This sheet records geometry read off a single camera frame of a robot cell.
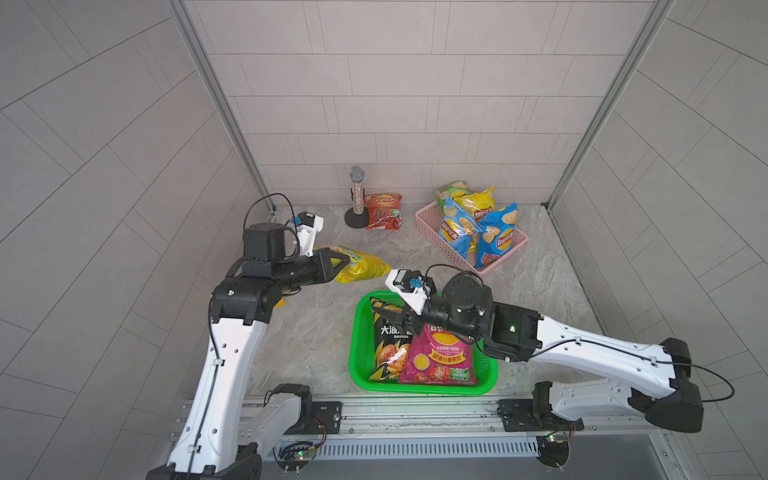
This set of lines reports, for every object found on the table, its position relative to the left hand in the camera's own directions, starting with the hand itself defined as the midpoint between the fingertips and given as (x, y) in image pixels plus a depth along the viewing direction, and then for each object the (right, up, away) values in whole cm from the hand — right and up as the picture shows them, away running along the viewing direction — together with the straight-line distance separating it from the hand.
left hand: (353, 257), depth 64 cm
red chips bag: (+5, +12, +40) cm, 42 cm away
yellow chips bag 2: (+37, +15, +35) cm, 53 cm away
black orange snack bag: (+8, -24, +11) cm, 27 cm away
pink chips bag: (+19, -24, +7) cm, 31 cm away
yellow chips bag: (+1, -2, 0) cm, 3 cm away
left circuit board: (-13, -43, +1) cm, 45 cm away
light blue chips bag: (+28, +6, +28) cm, 40 cm away
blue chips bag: (+39, +4, +27) cm, 48 cm away
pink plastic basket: (+21, +9, +44) cm, 50 cm away
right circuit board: (+46, -45, +4) cm, 64 cm away
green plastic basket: (0, -26, +13) cm, 29 cm away
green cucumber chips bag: (+29, +20, +41) cm, 54 cm away
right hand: (+7, -7, -5) cm, 11 cm away
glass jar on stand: (-5, +11, +42) cm, 43 cm away
